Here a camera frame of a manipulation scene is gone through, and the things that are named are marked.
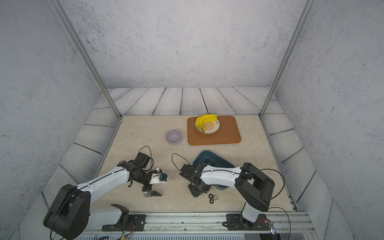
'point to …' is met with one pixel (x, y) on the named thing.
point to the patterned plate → (210, 127)
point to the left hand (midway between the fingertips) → (163, 184)
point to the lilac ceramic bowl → (173, 136)
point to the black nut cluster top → (210, 196)
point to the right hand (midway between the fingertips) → (198, 192)
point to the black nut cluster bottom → (211, 201)
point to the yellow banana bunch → (201, 120)
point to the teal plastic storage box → (209, 158)
